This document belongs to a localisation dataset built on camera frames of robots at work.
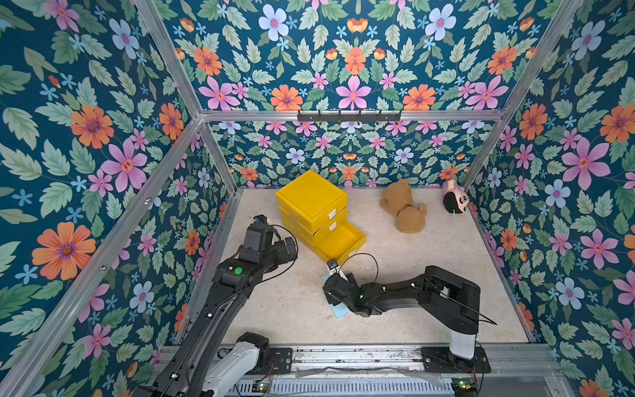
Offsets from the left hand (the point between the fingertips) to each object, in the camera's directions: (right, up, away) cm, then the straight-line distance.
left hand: (286, 245), depth 75 cm
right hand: (+14, -16, +14) cm, 26 cm away
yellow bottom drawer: (+16, -2, +23) cm, 28 cm away
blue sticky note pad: (+17, -22, +5) cm, 28 cm away
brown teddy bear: (+42, +15, +28) cm, 52 cm away
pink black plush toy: (+67, +15, +29) cm, 74 cm away
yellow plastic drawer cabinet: (+9, +11, +9) cm, 17 cm away
